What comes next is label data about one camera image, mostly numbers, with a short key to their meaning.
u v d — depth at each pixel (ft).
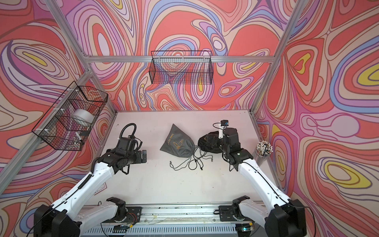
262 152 2.52
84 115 2.45
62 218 1.23
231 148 1.93
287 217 1.28
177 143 3.04
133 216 2.36
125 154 1.99
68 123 2.58
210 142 2.35
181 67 3.15
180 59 2.84
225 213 2.41
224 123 2.26
